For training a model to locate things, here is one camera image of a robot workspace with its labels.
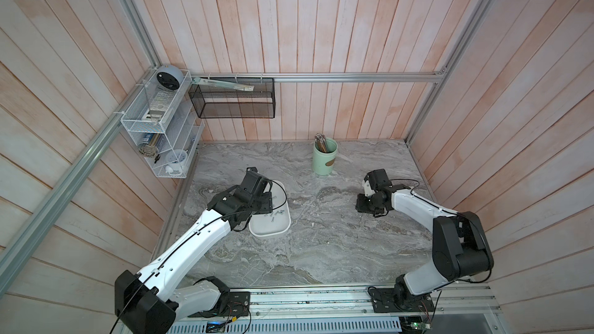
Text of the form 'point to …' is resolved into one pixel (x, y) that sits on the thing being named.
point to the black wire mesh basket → (216, 101)
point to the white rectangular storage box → (278, 221)
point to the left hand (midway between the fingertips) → (261, 204)
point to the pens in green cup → (320, 142)
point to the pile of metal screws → (273, 218)
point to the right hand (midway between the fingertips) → (359, 204)
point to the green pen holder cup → (323, 163)
